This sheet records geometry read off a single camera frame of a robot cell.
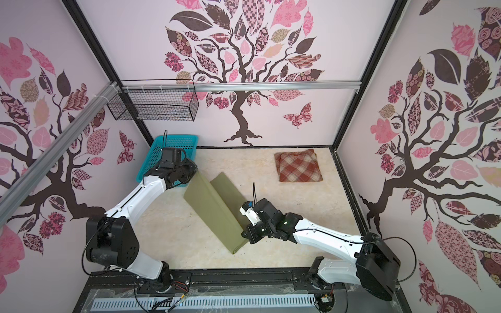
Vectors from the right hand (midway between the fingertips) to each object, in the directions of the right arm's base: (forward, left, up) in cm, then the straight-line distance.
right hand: (241, 234), depth 75 cm
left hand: (+28, +20, +7) cm, 35 cm away
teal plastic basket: (+56, +34, -3) cm, 66 cm away
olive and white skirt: (+12, +10, +2) cm, 16 cm away
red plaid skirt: (+40, -30, -8) cm, 51 cm away
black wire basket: (+59, +36, +24) cm, 73 cm away
